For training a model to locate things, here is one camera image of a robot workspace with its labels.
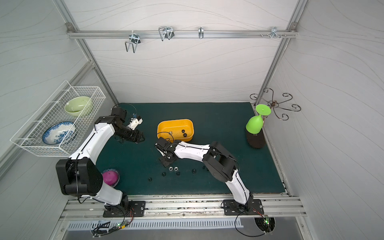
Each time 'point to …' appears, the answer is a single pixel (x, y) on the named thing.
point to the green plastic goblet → (254, 124)
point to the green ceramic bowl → (78, 106)
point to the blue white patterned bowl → (59, 133)
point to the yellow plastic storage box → (172, 129)
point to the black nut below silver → (178, 173)
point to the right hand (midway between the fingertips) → (165, 160)
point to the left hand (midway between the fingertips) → (138, 138)
